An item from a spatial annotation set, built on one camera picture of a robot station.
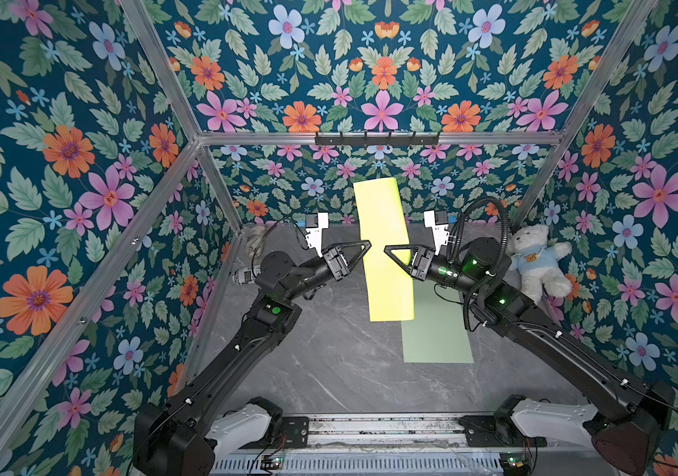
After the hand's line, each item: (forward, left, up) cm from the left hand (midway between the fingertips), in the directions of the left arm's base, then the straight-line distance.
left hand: (370, 249), depth 58 cm
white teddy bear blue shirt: (+18, -58, -34) cm, 70 cm away
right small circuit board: (-35, -33, -44) cm, 65 cm away
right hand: (+1, -4, -1) cm, 4 cm away
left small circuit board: (-30, +27, -44) cm, 59 cm away
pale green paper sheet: (-1, -22, -42) cm, 47 cm away
